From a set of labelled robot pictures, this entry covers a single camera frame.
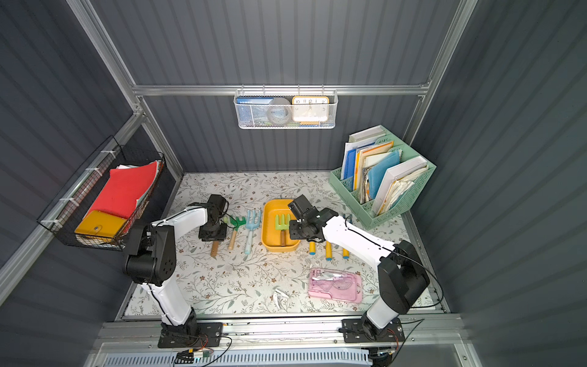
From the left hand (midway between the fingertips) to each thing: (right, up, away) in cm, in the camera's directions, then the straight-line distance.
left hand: (213, 237), depth 95 cm
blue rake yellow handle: (+48, -5, -4) cm, 49 cm away
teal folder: (+67, +26, -4) cm, 72 cm away
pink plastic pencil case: (+50, -15, -12) cm, 54 cm away
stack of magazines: (+65, +31, -3) cm, 72 cm away
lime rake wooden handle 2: (+29, +4, +4) cm, 29 cm away
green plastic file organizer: (+58, +21, +10) cm, 62 cm away
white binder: (+71, +25, -11) cm, 76 cm away
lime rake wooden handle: (+1, -4, -2) cm, 5 cm away
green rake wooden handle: (+9, +6, +2) cm, 11 cm away
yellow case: (-20, +10, -31) cm, 38 cm away
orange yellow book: (+62, +33, +1) cm, 70 cm away
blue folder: (+59, +31, +7) cm, 67 cm away
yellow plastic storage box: (+24, 0, +2) cm, 24 cm away
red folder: (-23, +20, -19) cm, 36 cm away
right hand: (+36, +5, -10) cm, 38 cm away
